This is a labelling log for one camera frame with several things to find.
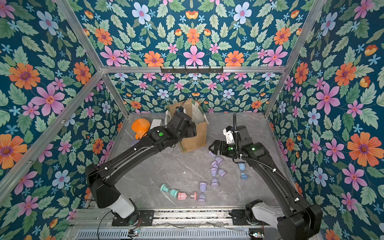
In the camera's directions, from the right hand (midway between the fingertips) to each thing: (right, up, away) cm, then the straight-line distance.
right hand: (218, 145), depth 75 cm
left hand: (-13, +10, +1) cm, 17 cm away
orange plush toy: (-51, +10, +27) cm, 59 cm away
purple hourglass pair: (-1, -22, +9) cm, 24 cm away
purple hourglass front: (-8, -24, +8) cm, 27 cm away
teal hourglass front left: (-24, -26, +4) cm, 35 cm away
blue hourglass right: (+16, -19, +11) cm, 27 cm away
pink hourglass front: (-19, -27, +3) cm, 33 cm away
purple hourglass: (+2, -11, +16) cm, 19 cm away
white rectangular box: (-43, +13, +34) cm, 56 cm away
